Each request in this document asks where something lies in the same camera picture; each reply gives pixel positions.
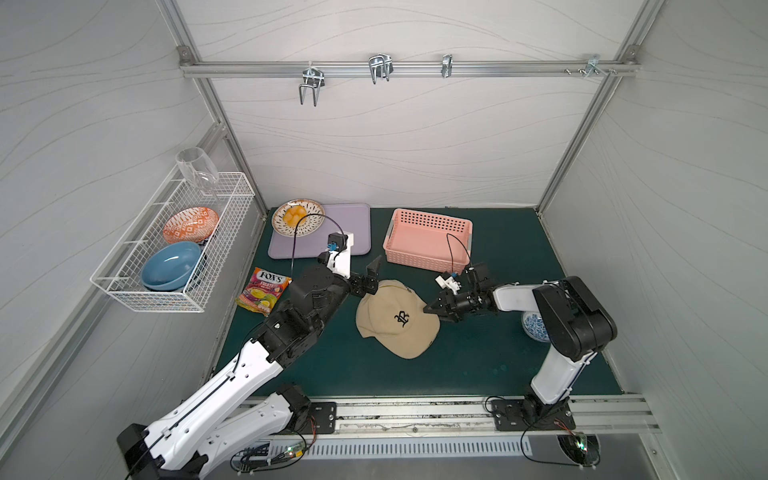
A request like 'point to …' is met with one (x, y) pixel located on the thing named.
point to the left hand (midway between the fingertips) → (363, 253)
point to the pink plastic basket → (429, 240)
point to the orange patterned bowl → (191, 224)
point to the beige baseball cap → (394, 319)
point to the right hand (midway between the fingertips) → (427, 312)
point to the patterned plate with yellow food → (298, 217)
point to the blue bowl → (169, 266)
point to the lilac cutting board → (341, 219)
